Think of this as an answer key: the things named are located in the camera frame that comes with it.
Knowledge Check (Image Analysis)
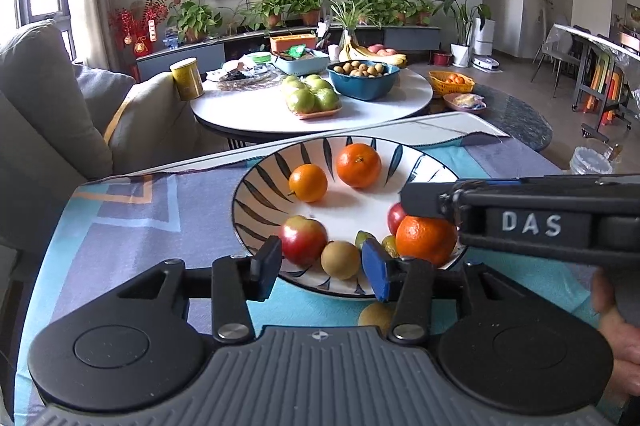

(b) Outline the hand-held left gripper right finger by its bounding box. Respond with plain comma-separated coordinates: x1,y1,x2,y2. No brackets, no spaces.
361,237,542,345

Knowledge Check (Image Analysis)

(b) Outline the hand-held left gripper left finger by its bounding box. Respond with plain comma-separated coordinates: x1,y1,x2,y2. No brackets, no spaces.
100,235,284,343

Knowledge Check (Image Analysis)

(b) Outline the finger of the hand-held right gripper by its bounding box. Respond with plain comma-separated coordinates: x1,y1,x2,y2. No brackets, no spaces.
399,179,472,225

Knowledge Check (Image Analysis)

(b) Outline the red apple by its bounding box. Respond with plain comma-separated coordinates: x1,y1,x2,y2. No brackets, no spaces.
278,215,329,266
387,202,409,237

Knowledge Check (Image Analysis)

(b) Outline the brown round fruit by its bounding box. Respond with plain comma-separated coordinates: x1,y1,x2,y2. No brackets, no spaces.
320,240,362,281
358,303,396,330

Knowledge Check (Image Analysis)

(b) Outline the large orange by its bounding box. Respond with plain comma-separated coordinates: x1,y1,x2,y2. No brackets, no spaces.
335,143,382,190
395,215,459,268

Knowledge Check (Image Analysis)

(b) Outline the striped white ceramic bowl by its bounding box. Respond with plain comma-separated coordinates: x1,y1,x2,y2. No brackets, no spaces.
231,135,468,299

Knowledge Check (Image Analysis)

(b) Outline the small orange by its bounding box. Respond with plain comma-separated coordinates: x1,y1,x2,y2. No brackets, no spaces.
288,164,329,203

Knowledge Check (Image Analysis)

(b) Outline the pile of small brown fruits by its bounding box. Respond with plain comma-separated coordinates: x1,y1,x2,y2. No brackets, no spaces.
333,60,387,78

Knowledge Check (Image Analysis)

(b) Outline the person's right hand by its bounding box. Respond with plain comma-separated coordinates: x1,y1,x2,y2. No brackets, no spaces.
589,268,640,407

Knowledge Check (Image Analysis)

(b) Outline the pink bowl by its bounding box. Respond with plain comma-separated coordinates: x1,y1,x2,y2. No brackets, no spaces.
443,93,487,114

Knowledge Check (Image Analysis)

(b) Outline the round white coffee table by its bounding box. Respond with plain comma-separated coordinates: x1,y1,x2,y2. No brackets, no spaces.
190,65,434,142

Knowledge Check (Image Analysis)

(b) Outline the orange basket of tangerines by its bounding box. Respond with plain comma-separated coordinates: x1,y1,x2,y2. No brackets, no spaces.
428,70,476,98

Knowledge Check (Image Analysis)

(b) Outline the dark round marble table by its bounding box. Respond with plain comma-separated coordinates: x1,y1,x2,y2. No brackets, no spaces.
424,83,554,153

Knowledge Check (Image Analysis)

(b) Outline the dark blue bowl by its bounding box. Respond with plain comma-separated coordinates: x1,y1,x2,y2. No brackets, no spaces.
327,62,401,102

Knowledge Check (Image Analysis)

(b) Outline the colourful folded rack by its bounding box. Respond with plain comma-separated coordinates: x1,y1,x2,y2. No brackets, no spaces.
572,45,632,118

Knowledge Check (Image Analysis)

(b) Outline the orange flat tray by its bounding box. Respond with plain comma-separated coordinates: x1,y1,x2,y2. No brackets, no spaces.
286,106,343,121

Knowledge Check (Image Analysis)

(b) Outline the tall plant in white pot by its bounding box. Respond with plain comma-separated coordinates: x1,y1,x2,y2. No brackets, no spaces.
434,0,494,68

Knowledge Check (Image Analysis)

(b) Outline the bunch of green apples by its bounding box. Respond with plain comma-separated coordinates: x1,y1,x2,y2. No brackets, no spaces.
281,74,341,114

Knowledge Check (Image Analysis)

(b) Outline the bunch of bananas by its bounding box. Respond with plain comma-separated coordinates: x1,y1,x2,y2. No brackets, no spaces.
339,35,408,68

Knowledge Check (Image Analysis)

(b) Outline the grey dining chair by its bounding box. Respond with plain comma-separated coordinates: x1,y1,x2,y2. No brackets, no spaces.
532,25,577,98

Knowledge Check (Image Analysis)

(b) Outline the dining table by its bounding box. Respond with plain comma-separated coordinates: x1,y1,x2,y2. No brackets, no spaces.
547,23,640,63

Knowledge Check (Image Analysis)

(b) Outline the beige cushion with yellow trim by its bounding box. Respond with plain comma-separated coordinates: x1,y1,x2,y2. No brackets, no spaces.
103,70,202,175

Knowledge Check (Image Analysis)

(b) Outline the light blue basket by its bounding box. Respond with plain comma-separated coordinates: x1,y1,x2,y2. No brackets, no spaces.
271,49,329,75

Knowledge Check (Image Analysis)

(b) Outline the green potted plant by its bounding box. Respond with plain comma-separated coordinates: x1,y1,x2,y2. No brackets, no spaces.
394,0,419,27
172,0,222,44
251,0,294,30
349,0,402,27
414,0,439,27
289,0,327,27

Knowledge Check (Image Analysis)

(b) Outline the glass plate of snacks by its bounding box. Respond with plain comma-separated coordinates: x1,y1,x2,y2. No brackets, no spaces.
214,65,274,90

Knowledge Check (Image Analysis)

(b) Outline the leafy plant in vase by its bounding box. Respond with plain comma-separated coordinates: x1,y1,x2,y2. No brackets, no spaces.
327,0,372,53

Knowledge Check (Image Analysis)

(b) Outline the yellow can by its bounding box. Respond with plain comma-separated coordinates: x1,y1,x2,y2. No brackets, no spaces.
169,58,205,101

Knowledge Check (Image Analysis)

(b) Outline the orange box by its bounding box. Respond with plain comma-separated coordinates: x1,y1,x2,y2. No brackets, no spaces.
269,33,319,55

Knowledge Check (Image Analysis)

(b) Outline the grey television cabinet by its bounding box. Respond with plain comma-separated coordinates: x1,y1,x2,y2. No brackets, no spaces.
134,25,444,83

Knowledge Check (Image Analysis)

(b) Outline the grey-blue pillow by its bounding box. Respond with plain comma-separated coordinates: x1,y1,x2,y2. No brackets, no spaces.
72,63,137,123

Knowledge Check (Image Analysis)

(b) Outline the red festive decoration plant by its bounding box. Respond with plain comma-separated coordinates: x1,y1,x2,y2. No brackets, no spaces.
108,0,174,58

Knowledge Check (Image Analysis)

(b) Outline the grey sofa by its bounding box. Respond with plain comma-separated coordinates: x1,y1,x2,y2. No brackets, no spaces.
0,18,117,267

